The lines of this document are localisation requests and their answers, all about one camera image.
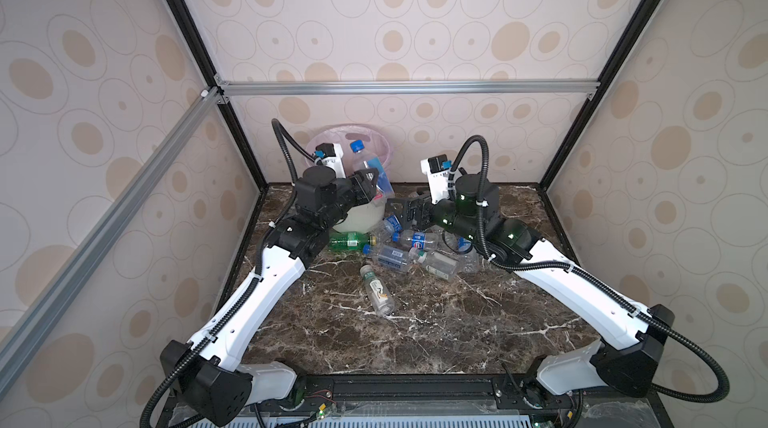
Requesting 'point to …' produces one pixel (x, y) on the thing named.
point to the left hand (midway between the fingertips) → (379, 166)
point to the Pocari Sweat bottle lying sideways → (389, 228)
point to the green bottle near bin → (350, 241)
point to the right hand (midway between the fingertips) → (404, 194)
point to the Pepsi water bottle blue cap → (419, 241)
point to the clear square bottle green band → (438, 263)
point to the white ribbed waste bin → (363, 218)
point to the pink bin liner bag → (374, 142)
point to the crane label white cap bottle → (378, 292)
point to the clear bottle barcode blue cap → (390, 256)
